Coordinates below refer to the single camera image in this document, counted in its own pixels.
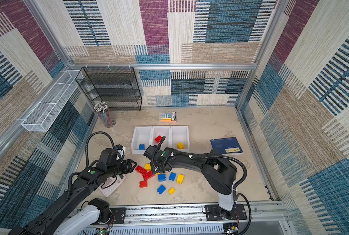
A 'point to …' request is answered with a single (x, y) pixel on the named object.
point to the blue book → (227, 146)
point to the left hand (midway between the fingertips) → (133, 162)
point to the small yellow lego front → (171, 191)
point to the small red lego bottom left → (143, 183)
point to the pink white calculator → (109, 186)
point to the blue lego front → (161, 189)
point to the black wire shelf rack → (116, 86)
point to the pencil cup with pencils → (101, 107)
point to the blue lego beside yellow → (172, 176)
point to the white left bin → (141, 135)
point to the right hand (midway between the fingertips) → (160, 169)
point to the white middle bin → (156, 131)
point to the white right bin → (179, 138)
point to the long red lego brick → (140, 169)
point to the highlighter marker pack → (168, 117)
